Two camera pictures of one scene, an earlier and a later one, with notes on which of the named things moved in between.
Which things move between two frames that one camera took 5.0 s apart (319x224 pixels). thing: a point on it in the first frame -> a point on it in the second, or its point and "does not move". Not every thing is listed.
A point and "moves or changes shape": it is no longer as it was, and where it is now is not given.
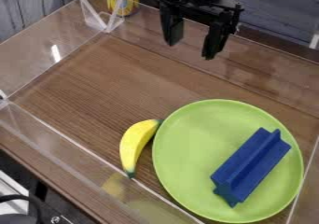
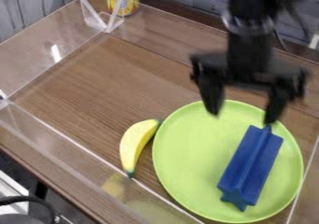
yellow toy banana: (134, 143) does not move
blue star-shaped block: (244, 171) moves or changes shape
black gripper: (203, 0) -> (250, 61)
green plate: (195, 142) does not move
